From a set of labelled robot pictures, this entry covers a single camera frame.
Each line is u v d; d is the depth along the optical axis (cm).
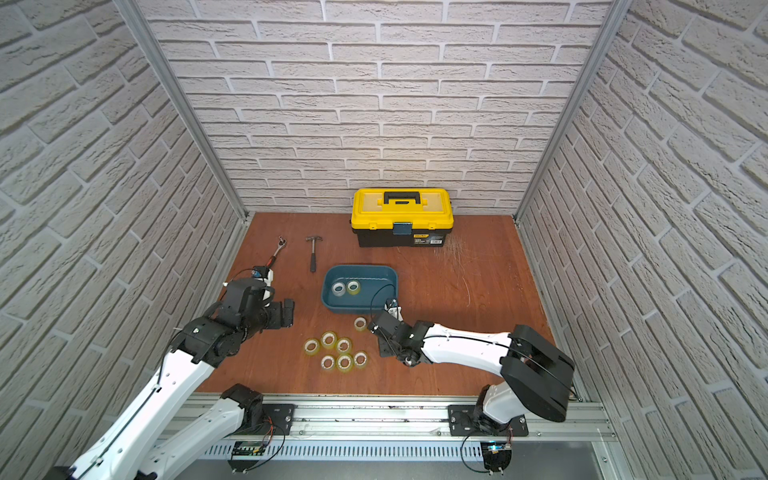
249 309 55
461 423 73
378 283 100
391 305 76
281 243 110
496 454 70
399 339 63
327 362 83
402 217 98
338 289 97
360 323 90
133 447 40
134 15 70
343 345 86
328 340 86
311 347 85
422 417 76
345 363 83
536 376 42
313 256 107
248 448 73
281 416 74
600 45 74
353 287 98
